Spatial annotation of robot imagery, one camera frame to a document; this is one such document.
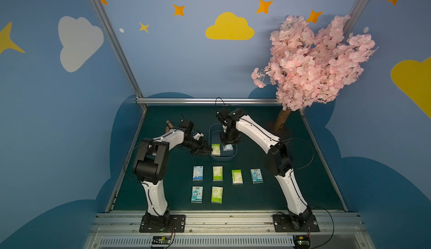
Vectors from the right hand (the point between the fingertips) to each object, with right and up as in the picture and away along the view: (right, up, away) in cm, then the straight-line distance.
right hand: (228, 142), depth 92 cm
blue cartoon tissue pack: (-16, -16, -4) cm, 23 cm away
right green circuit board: (+31, -42, -19) cm, 56 cm away
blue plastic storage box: (-7, +7, +8) cm, 13 cm away
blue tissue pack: (-16, -24, -12) cm, 31 cm away
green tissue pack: (+4, -17, -6) cm, 19 cm away
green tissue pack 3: (-7, -5, +4) cm, 9 cm away
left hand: (-10, -4, 0) cm, 10 cm away
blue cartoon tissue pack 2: (+15, -17, -5) cm, 23 cm away
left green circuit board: (-31, -40, -21) cm, 55 cm away
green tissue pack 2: (-6, -25, -12) cm, 29 cm away
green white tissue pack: (-6, -16, -4) cm, 18 cm away
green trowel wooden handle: (-38, +10, +18) cm, 43 cm away
